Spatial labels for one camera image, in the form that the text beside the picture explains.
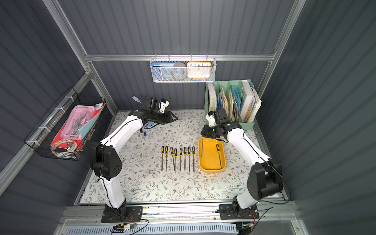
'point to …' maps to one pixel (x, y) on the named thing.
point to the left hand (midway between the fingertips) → (174, 118)
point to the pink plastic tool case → (80, 115)
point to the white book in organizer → (247, 102)
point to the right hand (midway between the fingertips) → (206, 131)
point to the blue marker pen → (145, 133)
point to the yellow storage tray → (210, 160)
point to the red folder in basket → (58, 137)
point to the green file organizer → (238, 98)
